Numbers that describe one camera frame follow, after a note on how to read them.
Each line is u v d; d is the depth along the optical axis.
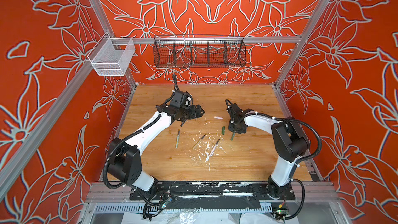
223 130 0.95
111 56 0.93
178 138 0.91
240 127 0.83
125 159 0.42
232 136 0.92
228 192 0.74
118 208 0.70
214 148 0.87
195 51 1.01
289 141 0.49
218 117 1.01
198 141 0.90
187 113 0.70
